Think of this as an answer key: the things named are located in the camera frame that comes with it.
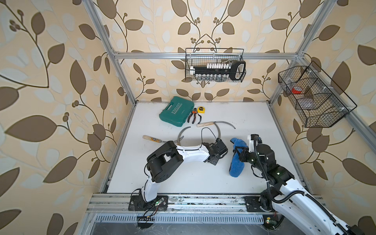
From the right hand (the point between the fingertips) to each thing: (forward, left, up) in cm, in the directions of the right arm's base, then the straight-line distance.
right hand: (236, 148), depth 80 cm
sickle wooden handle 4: (+22, +5, -14) cm, 26 cm away
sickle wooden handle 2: (+12, +33, -13) cm, 38 cm away
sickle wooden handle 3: (+27, +9, -12) cm, 31 cm away
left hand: (+2, +13, -13) cm, 18 cm away
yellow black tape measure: (+40, +16, -12) cm, 45 cm away
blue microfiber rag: (-10, +1, -3) cm, 11 cm away
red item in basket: (+24, -35, +19) cm, 47 cm away
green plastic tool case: (+36, +35, -8) cm, 50 cm away
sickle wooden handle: (+14, +48, -12) cm, 51 cm away
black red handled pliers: (+37, +22, -11) cm, 45 cm away
